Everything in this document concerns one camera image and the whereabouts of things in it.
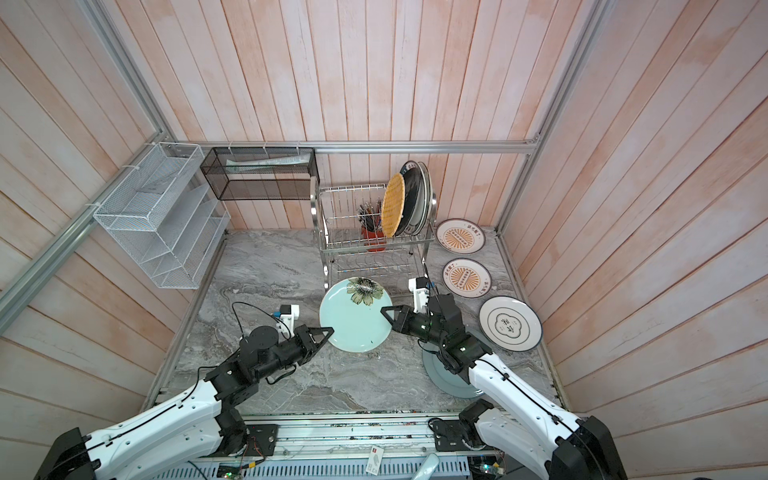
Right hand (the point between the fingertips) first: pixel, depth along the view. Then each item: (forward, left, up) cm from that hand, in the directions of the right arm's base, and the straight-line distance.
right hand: (381, 311), depth 76 cm
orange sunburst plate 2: (+24, -30, -19) cm, 43 cm away
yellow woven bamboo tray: (+27, -3, +13) cm, 30 cm away
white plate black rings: (+7, -41, -19) cm, 45 cm away
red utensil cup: (+18, +2, +7) cm, 20 cm away
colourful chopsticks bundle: (+28, +4, +8) cm, 30 cm away
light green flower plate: (+1, +8, 0) cm, 8 cm away
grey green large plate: (-11, -18, -18) cm, 28 cm away
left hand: (-7, +12, -2) cm, 13 cm away
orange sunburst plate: (+46, -31, -19) cm, 58 cm away
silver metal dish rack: (+42, +18, -5) cm, 46 cm away
